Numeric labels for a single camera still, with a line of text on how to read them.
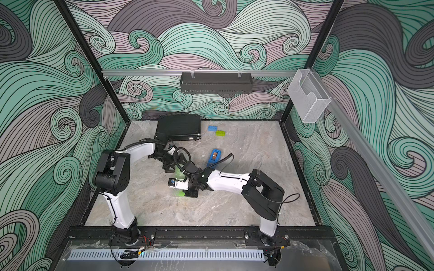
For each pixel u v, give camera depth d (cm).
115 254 69
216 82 96
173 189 82
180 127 117
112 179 51
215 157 96
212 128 116
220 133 111
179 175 86
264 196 43
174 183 71
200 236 74
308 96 78
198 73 93
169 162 83
